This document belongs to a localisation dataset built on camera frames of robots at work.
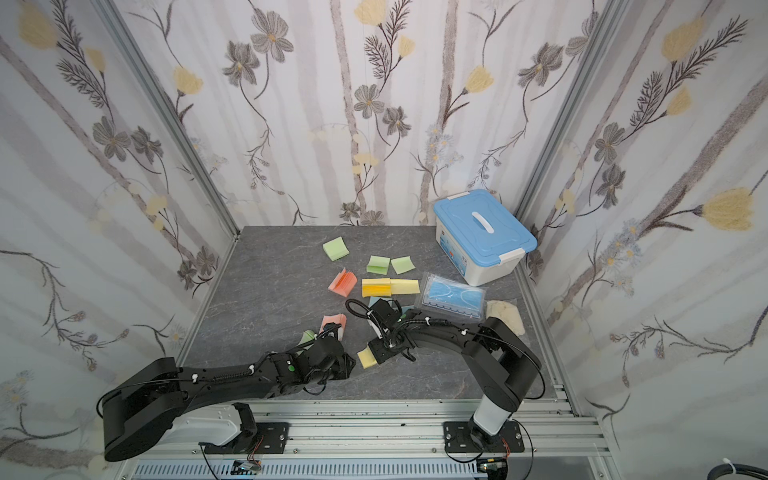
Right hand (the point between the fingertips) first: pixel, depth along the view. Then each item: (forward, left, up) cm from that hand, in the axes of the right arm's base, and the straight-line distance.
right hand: (385, 341), depth 88 cm
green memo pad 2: (+31, +4, -5) cm, 32 cm away
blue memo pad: (+16, +5, -4) cm, 17 cm away
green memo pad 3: (0, +23, 0) cm, 23 cm away
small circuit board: (-32, +32, -1) cm, 45 cm away
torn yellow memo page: (+23, -6, -6) cm, 24 cm away
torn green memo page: (+33, -6, -6) cm, 34 cm away
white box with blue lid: (+31, -29, +13) cm, 44 cm away
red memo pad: (+20, +15, -1) cm, 25 cm away
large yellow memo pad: (+21, +4, -5) cm, 22 cm away
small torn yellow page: (-5, +6, -2) cm, 7 cm away
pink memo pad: (+8, +17, -3) cm, 19 cm away
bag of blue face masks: (+18, -21, -3) cm, 27 cm away
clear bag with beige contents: (+12, -40, -1) cm, 42 cm away
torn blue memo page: (-1, -4, +25) cm, 25 cm away
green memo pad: (+38, +21, -5) cm, 44 cm away
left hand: (-7, +7, +1) cm, 10 cm away
